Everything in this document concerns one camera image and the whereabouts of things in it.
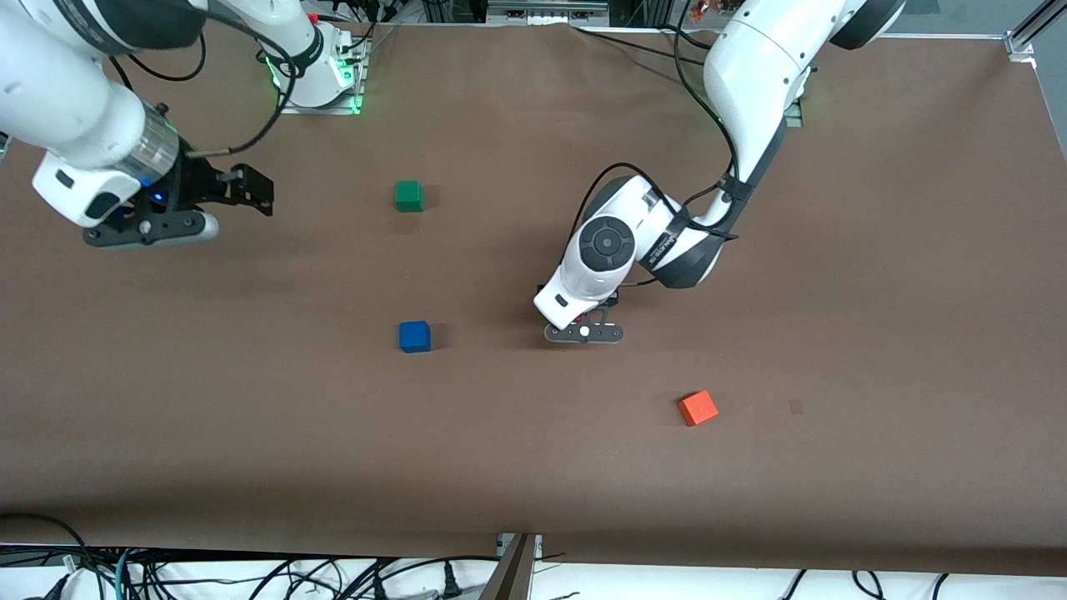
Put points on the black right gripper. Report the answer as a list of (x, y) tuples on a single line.
[(197, 183)]

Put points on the orange cube block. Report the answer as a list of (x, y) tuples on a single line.
[(698, 408)]

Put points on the blue cube block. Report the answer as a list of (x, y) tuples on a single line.
[(414, 337)]

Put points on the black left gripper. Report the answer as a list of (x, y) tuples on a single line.
[(612, 301)]

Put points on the aluminium corner bracket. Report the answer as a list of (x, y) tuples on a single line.
[(1021, 46)]

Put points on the green cube block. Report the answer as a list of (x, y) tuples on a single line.
[(408, 197)]

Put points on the metal table leg profile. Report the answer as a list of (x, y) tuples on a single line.
[(513, 575)]

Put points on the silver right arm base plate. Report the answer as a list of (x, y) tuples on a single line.
[(333, 108)]

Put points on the brown table cover sheet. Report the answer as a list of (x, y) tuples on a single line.
[(500, 458)]

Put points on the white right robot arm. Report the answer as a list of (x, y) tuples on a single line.
[(58, 92)]

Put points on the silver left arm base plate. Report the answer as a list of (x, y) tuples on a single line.
[(793, 121)]

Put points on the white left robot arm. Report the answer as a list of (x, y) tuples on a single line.
[(750, 75)]

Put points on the aluminium frame rail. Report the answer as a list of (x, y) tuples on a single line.
[(546, 10)]

